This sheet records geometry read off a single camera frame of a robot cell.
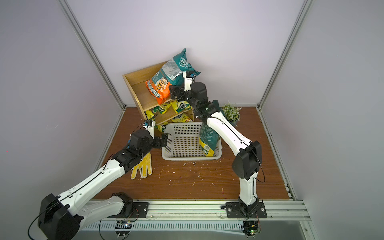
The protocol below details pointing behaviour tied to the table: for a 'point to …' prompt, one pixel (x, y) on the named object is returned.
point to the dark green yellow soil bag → (208, 139)
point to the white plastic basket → (183, 143)
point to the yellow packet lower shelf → (182, 118)
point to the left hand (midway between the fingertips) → (162, 133)
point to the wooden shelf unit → (144, 98)
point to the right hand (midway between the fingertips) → (177, 82)
